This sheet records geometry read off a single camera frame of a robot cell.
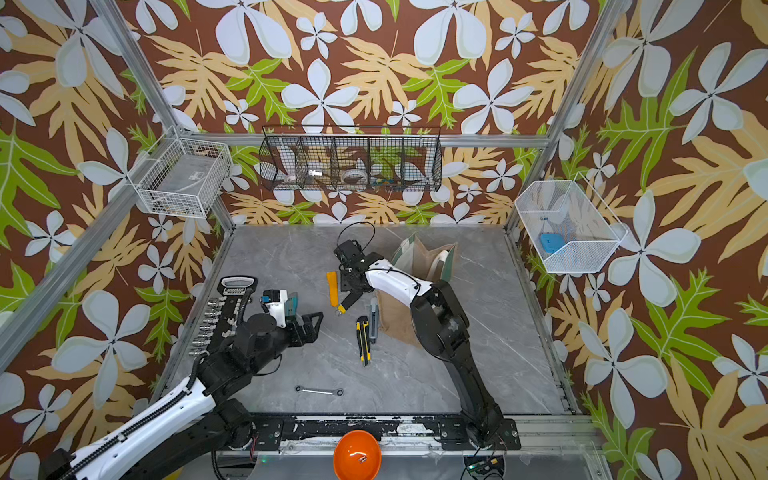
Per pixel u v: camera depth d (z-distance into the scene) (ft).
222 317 3.07
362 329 2.98
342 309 3.15
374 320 3.08
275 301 2.21
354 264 2.37
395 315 2.76
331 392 2.64
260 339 1.85
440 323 1.84
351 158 3.22
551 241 2.63
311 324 2.28
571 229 2.75
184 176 2.83
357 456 2.32
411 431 2.46
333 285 3.34
